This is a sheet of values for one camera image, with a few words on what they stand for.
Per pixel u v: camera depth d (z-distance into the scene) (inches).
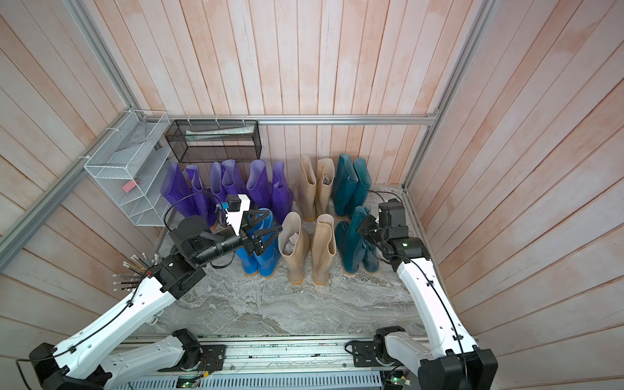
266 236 21.6
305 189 35.0
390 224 21.9
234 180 34.3
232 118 36.9
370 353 28.8
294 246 30.9
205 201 35.3
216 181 37.6
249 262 32.2
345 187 34.9
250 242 21.4
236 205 20.4
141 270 31.7
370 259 30.3
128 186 32.5
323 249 30.5
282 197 35.0
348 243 28.6
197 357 27.2
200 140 40.9
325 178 37.5
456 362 14.6
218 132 35.4
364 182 33.9
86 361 15.2
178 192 35.3
